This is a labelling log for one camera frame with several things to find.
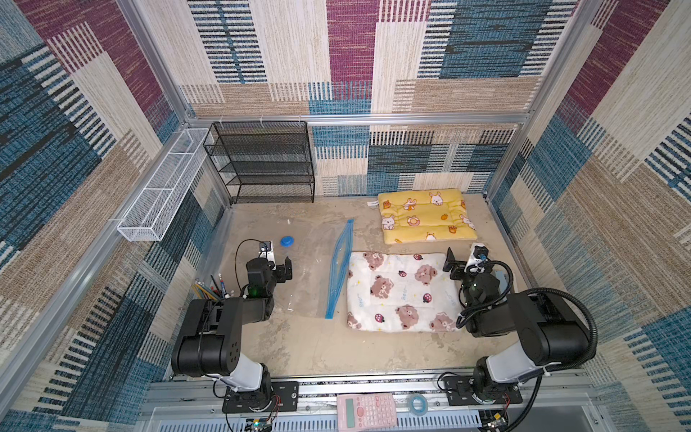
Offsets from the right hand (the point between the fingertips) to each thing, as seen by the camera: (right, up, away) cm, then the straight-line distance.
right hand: (466, 252), depth 90 cm
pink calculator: (-37, -39, -20) cm, 57 cm away
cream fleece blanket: (-22, -13, 0) cm, 25 cm away
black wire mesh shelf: (-73, +34, +19) cm, 82 cm away
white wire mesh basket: (-91, +12, -19) cm, 93 cm away
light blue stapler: (+13, -10, +1) cm, 16 cm away
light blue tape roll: (-23, -38, -18) cm, 48 cm away
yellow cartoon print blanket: (-8, +12, +21) cm, 25 cm away
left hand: (-65, -2, +4) cm, 65 cm away
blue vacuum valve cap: (-62, +3, +15) cm, 64 cm away
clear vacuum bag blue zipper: (-42, -5, +6) cm, 43 cm away
